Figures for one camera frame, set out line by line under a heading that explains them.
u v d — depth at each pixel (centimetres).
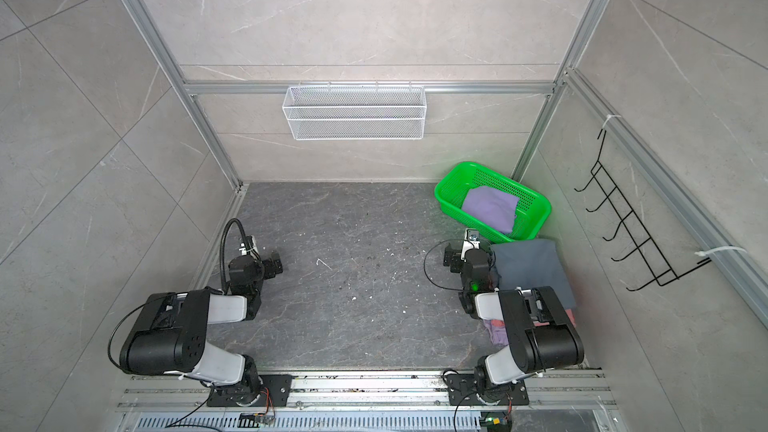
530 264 86
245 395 68
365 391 75
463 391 73
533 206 106
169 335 50
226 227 70
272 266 86
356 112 101
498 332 81
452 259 84
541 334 44
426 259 95
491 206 110
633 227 67
